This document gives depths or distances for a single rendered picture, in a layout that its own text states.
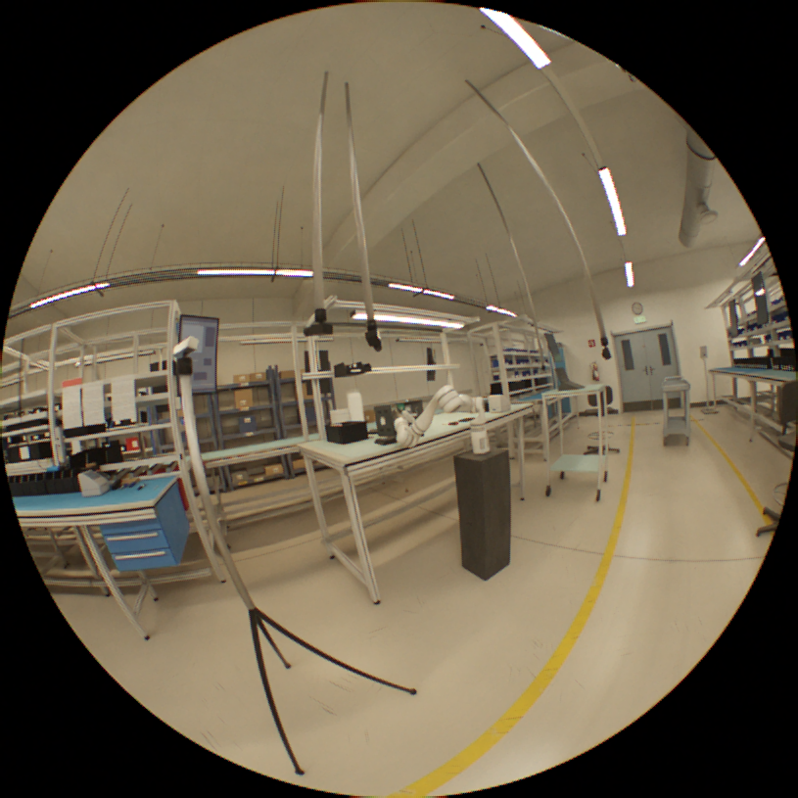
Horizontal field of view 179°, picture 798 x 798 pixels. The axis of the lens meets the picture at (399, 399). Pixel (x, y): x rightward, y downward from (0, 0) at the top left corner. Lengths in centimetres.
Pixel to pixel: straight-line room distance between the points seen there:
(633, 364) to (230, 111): 848
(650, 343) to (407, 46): 730
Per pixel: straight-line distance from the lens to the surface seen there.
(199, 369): 180
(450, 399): 105
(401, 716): 132
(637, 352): 761
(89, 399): 231
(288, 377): 507
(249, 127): 292
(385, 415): 166
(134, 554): 165
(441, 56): 272
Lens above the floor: 124
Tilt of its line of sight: level
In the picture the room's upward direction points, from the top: 8 degrees counter-clockwise
